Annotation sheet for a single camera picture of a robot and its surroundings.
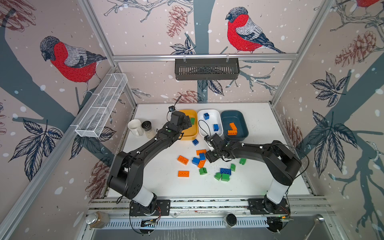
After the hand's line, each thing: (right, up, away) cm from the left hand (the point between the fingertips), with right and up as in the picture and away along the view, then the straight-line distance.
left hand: (182, 119), depth 88 cm
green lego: (+12, -30, -4) cm, 32 cm away
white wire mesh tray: (-44, +8, -9) cm, 45 cm away
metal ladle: (+66, -47, -19) cm, 83 cm away
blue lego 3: (+12, -23, 0) cm, 25 cm away
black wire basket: (+16, +37, +18) cm, 44 cm away
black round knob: (+23, -42, -25) cm, 55 cm away
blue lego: (+7, -16, +10) cm, 20 cm away
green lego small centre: (+30, -28, -2) cm, 41 cm away
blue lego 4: (+22, -7, +16) cm, 28 cm away
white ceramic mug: (-33, -5, +11) cm, 35 cm away
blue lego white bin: (+16, +2, +22) cm, 27 cm away
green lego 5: (+5, -2, +25) cm, 26 cm away
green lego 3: (+25, -33, -4) cm, 42 cm away
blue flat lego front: (+25, -30, -2) cm, 40 cm away
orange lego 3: (+11, -27, 0) cm, 29 cm away
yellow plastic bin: (+4, -10, +8) cm, 13 cm away
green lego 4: (+36, -25, -1) cm, 44 cm away
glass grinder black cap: (-24, -4, +7) cm, 25 cm away
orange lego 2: (+1, -31, -4) cm, 31 cm away
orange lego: (0, -25, +2) cm, 25 cm away
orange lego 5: (+35, -8, +14) cm, 38 cm away
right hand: (+17, -23, +5) cm, 29 cm away
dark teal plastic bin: (+38, +1, +21) cm, 44 cm away
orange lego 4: (+11, -21, +5) cm, 24 cm away
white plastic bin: (+19, -3, +22) cm, 29 cm away
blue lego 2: (+8, -25, 0) cm, 26 cm away
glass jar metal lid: (-34, -44, -24) cm, 61 cm away
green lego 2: (+20, -32, -5) cm, 39 cm away
